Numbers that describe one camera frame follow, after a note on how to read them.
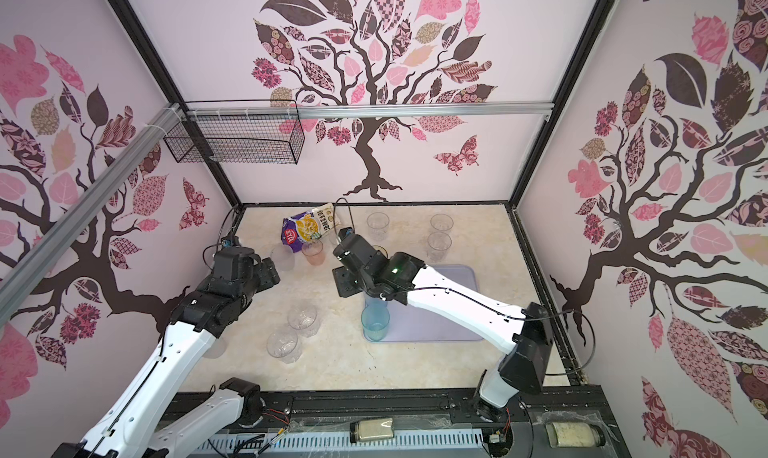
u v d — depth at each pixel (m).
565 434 0.66
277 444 0.70
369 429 0.68
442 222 1.12
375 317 0.91
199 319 0.48
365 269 0.52
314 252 1.00
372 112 0.93
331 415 0.73
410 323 0.88
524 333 0.41
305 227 1.13
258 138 0.79
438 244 1.05
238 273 0.55
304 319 0.90
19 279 0.50
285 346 0.84
